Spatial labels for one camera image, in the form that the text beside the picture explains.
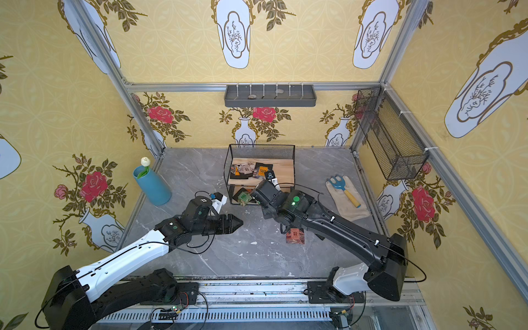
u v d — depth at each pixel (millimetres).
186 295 730
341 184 1029
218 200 725
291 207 482
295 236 878
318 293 732
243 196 976
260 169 902
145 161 764
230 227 689
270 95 915
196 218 610
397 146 762
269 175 635
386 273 376
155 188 901
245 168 902
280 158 937
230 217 703
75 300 385
